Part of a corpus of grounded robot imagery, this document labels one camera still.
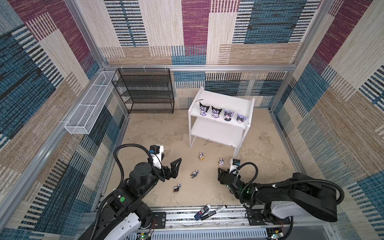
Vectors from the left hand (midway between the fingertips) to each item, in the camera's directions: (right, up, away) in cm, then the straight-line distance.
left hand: (173, 155), depth 68 cm
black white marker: (+19, -30, +7) cm, 36 cm away
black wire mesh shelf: (-24, +39, +41) cm, 61 cm away
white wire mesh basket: (-44, +19, +5) cm, 48 cm away
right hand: (+26, -13, +20) cm, 35 cm away
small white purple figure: (+25, -9, +23) cm, 35 cm away
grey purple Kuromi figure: (+10, -14, +19) cm, 25 cm away
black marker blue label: (+11, -30, +5) cm, 33 cm away
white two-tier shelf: (+22, +17, +3) cm, 28 cm away
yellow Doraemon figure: (+14, -6, +25) cm, 29 cm away
